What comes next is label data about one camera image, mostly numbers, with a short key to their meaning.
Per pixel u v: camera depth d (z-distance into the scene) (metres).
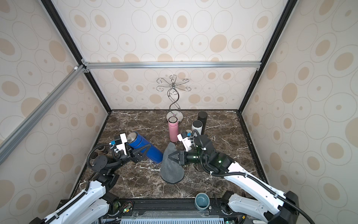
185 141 0.62
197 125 0.83
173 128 0.88
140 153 0.59
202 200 0.76
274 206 0.40
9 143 0.51
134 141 0.57
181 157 0.58
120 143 0.56
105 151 0.92
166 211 0.73
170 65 0.91
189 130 0.81
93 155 0.97
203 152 0.52
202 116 0.88
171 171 0.64
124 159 0.60
